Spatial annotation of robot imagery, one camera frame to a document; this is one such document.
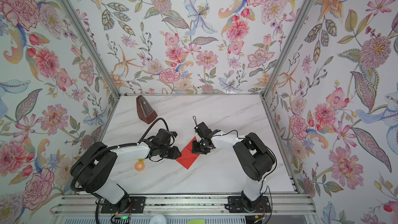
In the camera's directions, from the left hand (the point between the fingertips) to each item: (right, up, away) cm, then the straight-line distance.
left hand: (182, 156), depth 88 cm
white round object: (-8, -20, -22) cm, 31 cm away
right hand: (+6, +2, +3) cm, 7 cm away
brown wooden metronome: (-24, +24, +13) cm, 37 cm away
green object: (+8, -25, -17) cm, 31 cm away
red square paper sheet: (+3, -1, +2) cm, 4 cm away
